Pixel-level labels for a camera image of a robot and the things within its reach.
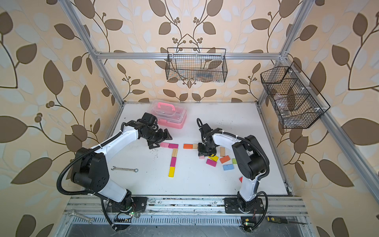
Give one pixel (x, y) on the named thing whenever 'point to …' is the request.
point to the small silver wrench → (135, 170)
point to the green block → (234, 161)
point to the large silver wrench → (90, 219)
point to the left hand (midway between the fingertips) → (165, 139)
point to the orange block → (188, 146)
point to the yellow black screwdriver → (283, 219)
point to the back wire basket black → (207, 64)
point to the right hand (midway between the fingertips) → (201, 154)
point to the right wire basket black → (297, 103)
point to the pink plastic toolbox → (170, 114)
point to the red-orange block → (224, 159)
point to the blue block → (228, 167)
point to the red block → (241, 179)
